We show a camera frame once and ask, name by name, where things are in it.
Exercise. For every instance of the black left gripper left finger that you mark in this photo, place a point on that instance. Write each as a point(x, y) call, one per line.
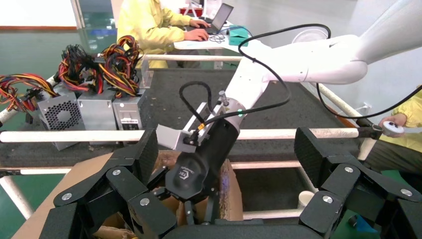
point(132, 171)

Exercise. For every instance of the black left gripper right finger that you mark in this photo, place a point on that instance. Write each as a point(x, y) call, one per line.
point(329, 171)

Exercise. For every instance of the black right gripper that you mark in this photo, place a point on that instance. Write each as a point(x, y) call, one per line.
point(197, 171)

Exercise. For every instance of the silver power supply dark label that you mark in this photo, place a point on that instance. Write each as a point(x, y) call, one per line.
point(127, 113)

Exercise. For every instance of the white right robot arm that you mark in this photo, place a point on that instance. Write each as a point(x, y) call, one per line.
point(313, 62)

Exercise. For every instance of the cardboard box with dividers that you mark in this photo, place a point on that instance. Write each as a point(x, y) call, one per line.
point(66, 184)

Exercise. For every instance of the teal box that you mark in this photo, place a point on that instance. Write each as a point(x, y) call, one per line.
point(237, 36)

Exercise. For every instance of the plain silver power supply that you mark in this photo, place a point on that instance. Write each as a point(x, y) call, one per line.
point(97, 112)

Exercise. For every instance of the white handheld remote controller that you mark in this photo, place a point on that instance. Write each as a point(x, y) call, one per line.
point(392, 128)

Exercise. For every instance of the silver power supply fan grille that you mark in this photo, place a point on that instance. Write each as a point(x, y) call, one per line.
point(59, 115)

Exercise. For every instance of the clear acrylic sign holder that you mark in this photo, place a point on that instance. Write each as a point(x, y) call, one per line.
point(146, 76)

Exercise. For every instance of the person in yellow jacket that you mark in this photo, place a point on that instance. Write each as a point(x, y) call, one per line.
point(412, 112)
point(145, 26)

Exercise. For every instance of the white desk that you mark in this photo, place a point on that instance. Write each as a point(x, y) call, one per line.
point(197, 44)

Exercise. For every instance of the grey laptop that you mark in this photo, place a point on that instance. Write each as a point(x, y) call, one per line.
point(221, 16)

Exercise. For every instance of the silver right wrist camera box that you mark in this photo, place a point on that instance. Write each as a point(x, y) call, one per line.
point(171, 138)

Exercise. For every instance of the white pipe table frame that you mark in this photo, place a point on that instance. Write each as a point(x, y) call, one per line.
point(66, 136)

